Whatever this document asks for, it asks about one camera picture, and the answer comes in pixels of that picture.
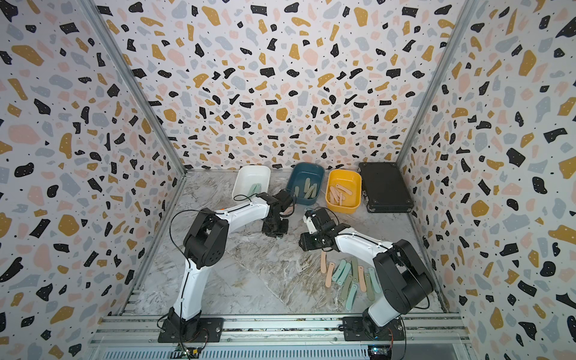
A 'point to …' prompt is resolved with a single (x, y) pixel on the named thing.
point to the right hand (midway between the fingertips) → (304, 242)
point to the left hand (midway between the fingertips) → (284, 234)
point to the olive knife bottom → (355, 267)
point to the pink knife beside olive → (323, 262)
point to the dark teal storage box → (298, 173)
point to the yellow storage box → (352, 180)
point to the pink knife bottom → (329, 275)
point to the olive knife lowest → (346, 286)
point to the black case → (385, 188)
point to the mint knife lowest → (351, 296)
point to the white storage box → (250, 180)
